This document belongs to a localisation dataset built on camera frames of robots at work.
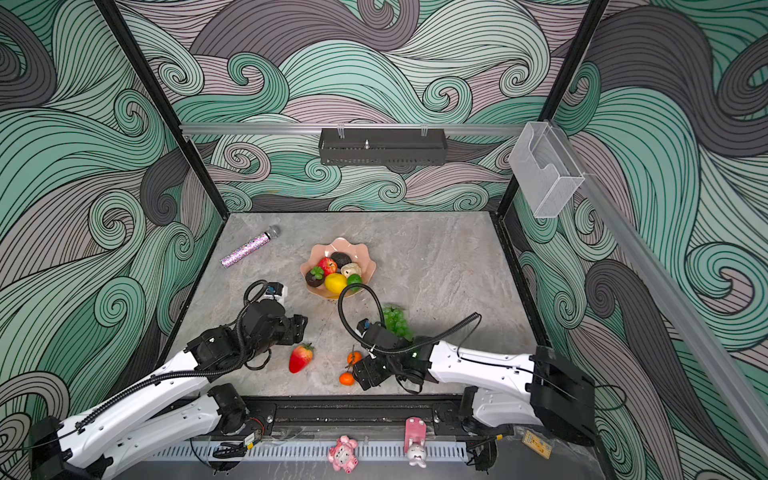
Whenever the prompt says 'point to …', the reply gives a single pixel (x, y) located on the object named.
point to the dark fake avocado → (340, 258)
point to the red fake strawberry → (300, 357)
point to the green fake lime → (354, 279)
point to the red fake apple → (328, 265)
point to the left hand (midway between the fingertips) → (298, 317)
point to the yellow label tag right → (538, 444)
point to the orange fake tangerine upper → (354, 357)
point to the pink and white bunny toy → (415, 440)
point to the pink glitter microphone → (251, 245)
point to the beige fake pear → (351, 268)
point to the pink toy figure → (342, 455)
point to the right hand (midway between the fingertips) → (364, 370)
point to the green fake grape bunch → (395, 321)
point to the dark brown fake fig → (315, 276)
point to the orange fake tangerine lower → (347, 379)
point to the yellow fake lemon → (335, 283)
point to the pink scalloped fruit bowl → (360, 256)
